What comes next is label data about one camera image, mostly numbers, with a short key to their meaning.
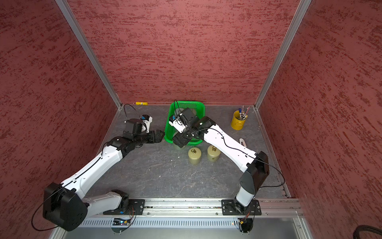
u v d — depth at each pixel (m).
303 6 0.71
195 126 0.53
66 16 0.73
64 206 0.38
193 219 0.72
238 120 0.98
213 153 0.85
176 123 0.66
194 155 0.85
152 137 0.71
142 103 1.22
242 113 1.01
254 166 0.42
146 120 0.73
